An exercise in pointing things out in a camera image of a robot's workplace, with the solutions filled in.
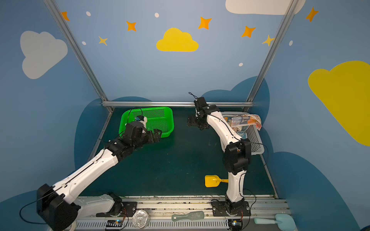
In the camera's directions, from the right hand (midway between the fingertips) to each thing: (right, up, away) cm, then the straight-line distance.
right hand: (196, 123), depth 90 cm
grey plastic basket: (+40, -9, +6) cm, 41 cm away
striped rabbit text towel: (+36, +3, +9) cm, 37 cm away
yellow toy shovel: (+10, -34, -6) cm, 36 cm away
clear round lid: (-28, -46, -23) cm, 58 cm away
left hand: (-24, -4, -11) cm, 26 cm away
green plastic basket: (-28, +4, +25) cm, 38 cm away
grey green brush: (-1, -47, -18) cm, 50 cm away
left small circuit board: (-44, -53, -17) cm, 70 cm away
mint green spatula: (+44, -50, -18) cm, 69 cm away
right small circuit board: (+19, -53, -17) cm, 59 cm away
